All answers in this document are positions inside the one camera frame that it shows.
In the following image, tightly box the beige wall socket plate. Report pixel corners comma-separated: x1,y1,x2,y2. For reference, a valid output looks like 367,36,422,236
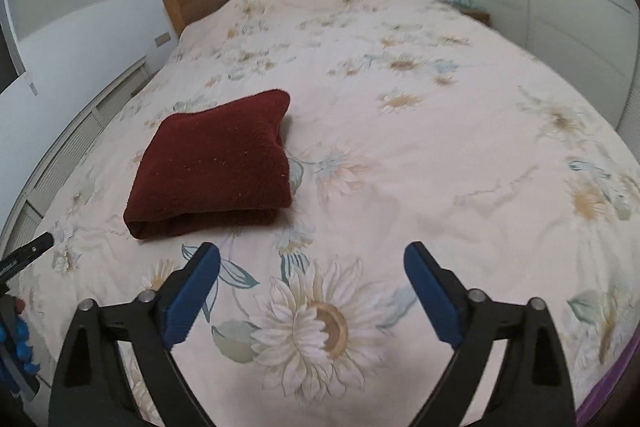
154,32,171,46

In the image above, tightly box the floral cream bed duvet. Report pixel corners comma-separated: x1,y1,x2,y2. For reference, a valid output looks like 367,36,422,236
17,0,639,426

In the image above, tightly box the purple plastic object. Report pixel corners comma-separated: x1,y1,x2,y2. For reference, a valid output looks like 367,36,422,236
576,352,634,426

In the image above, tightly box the white radiator cover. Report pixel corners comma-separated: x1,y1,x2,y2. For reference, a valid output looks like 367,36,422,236
1,58,152,256

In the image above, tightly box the wooden bedside table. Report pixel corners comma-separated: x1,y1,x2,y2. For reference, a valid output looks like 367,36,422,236
451,1,491,27

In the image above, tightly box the dark red knitted sweater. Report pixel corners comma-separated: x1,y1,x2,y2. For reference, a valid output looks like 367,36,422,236
124,89,293,239

